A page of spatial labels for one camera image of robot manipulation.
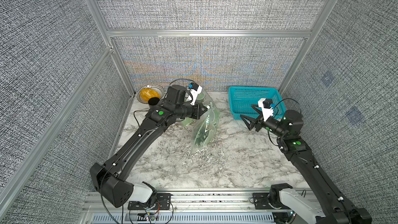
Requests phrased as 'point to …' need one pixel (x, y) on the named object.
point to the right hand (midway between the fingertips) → (248, 106)
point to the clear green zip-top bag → (204, 128)
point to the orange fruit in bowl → (146, 94)
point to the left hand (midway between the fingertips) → (210, 107)
